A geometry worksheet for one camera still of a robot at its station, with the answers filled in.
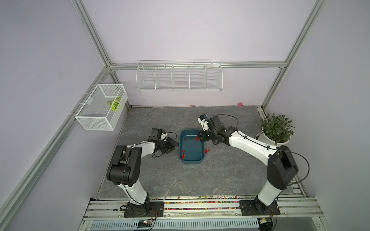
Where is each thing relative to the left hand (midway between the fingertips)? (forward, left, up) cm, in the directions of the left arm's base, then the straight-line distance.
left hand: (178, 146), depth 93 cm
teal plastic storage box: (-1, -9, -1) cm, 9 cm away
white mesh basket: (+16, +42, +23) cm, 50 cm away
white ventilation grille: (-39, +34, -5) cm, 52 cm away
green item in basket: (+16, +34, +26) cm, 46 cm away
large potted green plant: (-3, -58, +16) cm, 60 cm away
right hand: (+2, -13, +11) cm, 17 cm away
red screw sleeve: (-2, -21, -4) cm, 21 cm away
